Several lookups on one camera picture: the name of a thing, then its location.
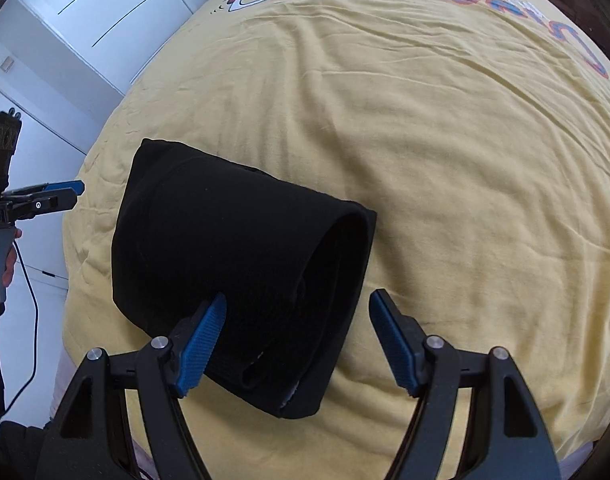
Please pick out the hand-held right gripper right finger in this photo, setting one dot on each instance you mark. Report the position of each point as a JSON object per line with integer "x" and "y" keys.
{"x": 392, "y": 340}

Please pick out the white wardrobe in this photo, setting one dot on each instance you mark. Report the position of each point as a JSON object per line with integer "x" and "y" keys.
{"x": 110, "y": 10}

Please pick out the grey wall switch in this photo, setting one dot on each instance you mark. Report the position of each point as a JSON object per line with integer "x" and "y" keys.
{"x": 7, "y": 64}

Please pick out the yellow printed bed sheet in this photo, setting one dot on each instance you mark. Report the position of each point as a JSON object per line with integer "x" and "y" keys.
{"x": 435, "y": 160}

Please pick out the black pants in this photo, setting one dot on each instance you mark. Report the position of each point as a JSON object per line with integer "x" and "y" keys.
{"x": 235, "y": 235}

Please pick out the person's left hand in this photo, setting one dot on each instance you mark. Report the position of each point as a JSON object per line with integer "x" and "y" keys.
{"x": 9, "y": 267}

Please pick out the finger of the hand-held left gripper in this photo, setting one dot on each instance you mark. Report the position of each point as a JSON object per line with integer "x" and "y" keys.
{"x": 65, "y": 187}
{"x": 45, "y": 205}

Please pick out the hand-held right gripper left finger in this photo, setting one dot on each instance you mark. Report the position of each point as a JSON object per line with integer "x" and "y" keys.
{"x": 202, "y": 345}

